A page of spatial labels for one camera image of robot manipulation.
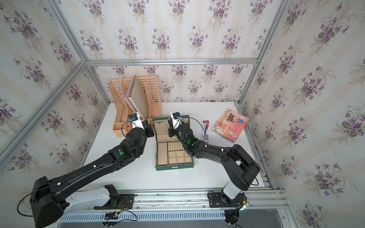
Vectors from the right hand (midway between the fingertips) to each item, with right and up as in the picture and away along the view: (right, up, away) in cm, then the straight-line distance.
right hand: (170, 120), depth 82 cm
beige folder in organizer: (-25, +14, +13) cm, 32 cm away
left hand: (-9, -1, -9) cm, 13 cm away
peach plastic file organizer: (-41, +24, +25) cm, 54 cm away
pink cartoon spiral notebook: (+43, -5, +22) cm, 49 cm away
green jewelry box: (-1, -21, +4) cm, 21 cm away
